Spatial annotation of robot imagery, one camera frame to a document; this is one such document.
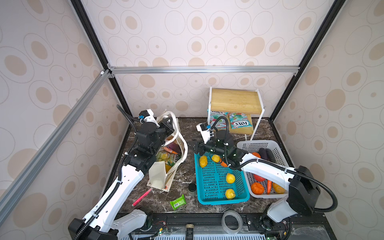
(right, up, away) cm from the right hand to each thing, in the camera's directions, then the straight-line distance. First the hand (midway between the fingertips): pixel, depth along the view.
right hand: (188, 141), depth 73 cm
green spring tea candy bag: (-10, -10, +9) cm, 17 cm away
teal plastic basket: (+16, -26, +13) cm, 33 cm away
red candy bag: (-13, -5, +14) cm, 20 cm away
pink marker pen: (-26, -31, +8) cm, 41 cm away
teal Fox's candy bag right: (+31, +12, +21) cm, 40 cm away
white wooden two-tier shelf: (+27, +22, +11) cm, 37 cm away
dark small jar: (+2, -23, +2) cm, 23 cm away
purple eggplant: (+48, -9, +19) cm, 53 cm away
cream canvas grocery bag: (-16, -20, +6) cm, 26 cm away
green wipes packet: (-5, -32, +5) cm, 33 cm away
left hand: (-5, +12, -8) cm, 15 cm away
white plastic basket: (+39, -4, +22) cm, 45 cm away
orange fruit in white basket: (+42, -10, +21) cm, 48 cm away
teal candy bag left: (+20, +10, +19) cm, 29 cm away
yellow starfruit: (+9, -13, +18) cm, 24 cm away
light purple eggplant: (-9, -4, +13) cm, 16 cm away
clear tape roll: (+23, -36, +1) cm, 43 cm away
